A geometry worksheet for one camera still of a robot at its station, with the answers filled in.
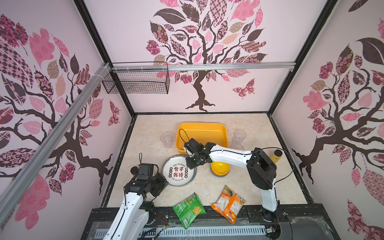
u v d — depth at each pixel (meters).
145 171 0.63
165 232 0.70
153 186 0.67
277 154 0.86
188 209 0.72
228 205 0.74
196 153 0.68
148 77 0.95
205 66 0.93
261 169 0.49
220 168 0.87
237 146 0.95
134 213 0.50
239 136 1.03
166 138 0.99
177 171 0.87
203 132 1.08
